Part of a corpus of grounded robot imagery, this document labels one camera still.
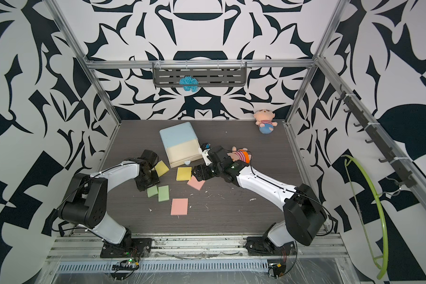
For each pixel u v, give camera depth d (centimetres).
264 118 112
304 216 42
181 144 93
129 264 71
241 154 96
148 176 79
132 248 72
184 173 93
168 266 78
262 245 67
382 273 52
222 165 63
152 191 87
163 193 89
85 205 46
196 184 92
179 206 85
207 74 94
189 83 91
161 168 96
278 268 71
